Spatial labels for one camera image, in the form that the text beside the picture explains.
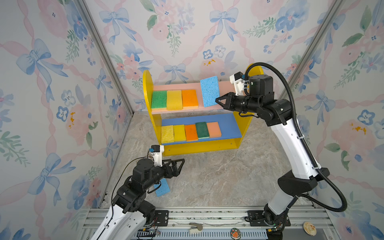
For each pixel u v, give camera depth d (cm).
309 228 72
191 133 88
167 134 88
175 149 98
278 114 42
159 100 67
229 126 93
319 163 43
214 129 90
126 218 47
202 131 89
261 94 46
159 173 60
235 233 70
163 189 82
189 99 68
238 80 55
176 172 60
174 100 66
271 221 66
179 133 88
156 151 61
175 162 61
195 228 70
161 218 74
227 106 54
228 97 54
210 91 63
